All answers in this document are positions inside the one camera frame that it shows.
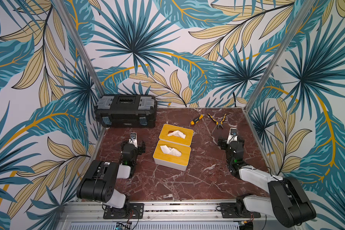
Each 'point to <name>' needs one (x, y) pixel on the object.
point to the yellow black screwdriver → (196, 120)
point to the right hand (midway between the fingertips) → (231, 135)
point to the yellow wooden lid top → (188, 132)
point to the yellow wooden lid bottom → (168, 144)
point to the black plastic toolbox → (127, 111)
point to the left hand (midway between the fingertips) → (135, 141)
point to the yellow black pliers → (216, 122)
